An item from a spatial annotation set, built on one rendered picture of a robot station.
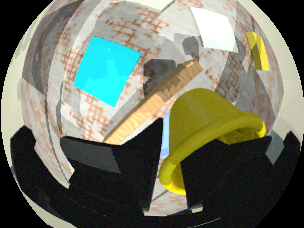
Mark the yellow block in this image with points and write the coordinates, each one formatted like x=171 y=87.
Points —
x=258 y=51

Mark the brown wooden bar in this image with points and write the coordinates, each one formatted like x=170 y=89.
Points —
x=152 y=101

